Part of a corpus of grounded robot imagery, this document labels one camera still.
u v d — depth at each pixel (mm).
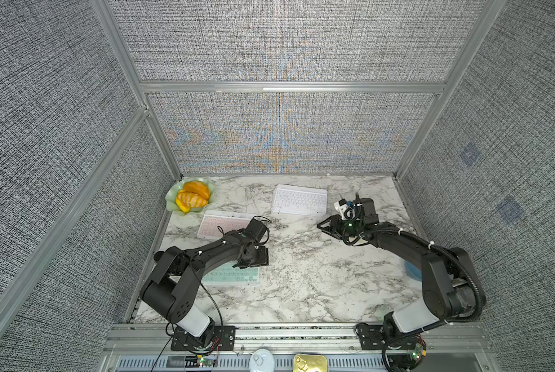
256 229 732
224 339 730
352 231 761
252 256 742
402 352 717
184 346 729
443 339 751
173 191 1066
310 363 662
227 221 1016
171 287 445
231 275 870
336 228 778
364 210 715
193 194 1020
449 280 468
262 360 653
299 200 1064
